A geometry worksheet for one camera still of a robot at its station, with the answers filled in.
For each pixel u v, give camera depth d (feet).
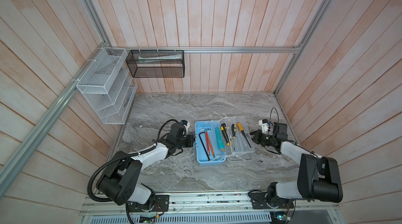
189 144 2.57
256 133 2.69
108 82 2.46
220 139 2.87
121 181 1.40
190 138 2.56
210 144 3.03
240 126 2.87
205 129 3.22
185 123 2.69
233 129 2.82
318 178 1.43
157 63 3.41
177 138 2.30
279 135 2.35
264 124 2.76
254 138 2.62
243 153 2.57
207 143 3.04
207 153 2.95
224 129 2.96
